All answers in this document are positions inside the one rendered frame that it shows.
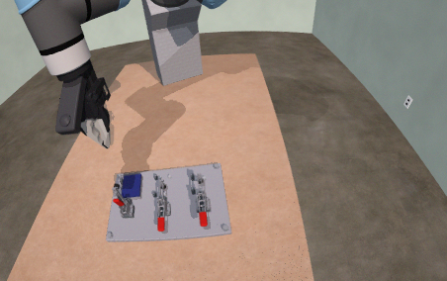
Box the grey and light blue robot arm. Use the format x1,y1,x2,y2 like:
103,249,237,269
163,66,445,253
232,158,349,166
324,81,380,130
14,0,131,135

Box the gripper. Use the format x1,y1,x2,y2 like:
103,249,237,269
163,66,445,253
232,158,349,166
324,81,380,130
56,59,111,148

